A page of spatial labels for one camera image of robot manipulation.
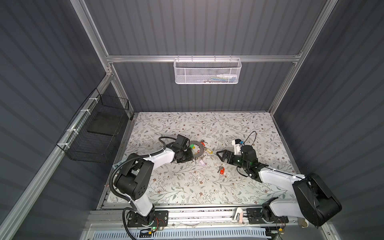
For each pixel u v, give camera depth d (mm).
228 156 769
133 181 466
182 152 802
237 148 803
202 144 1018
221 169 908
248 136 1063
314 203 428
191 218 754
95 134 736
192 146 1000
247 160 687
